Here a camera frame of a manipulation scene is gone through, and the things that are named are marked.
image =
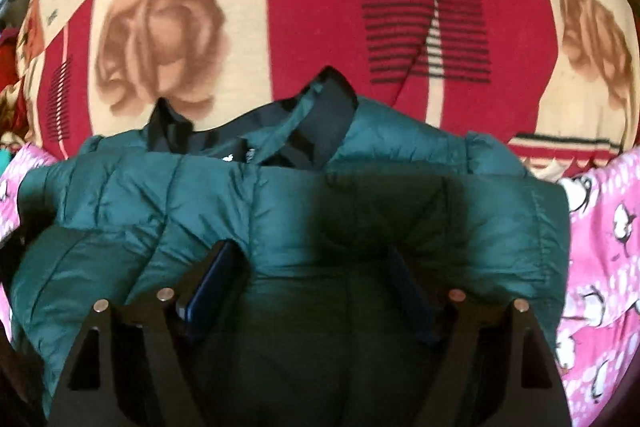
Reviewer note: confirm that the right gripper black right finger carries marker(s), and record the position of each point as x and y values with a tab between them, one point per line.
498	370

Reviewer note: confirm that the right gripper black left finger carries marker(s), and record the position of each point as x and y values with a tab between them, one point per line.
134	365

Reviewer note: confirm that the teal quilted puffer jacket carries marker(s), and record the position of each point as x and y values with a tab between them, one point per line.
305	132

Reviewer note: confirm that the red clothes pile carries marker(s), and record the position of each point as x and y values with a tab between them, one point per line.
14	115

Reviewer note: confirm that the pink penguin bedsheet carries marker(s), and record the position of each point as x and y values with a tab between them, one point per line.
600	281

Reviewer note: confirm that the rose patterned checkered quilt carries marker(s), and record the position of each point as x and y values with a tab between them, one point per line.
556	80

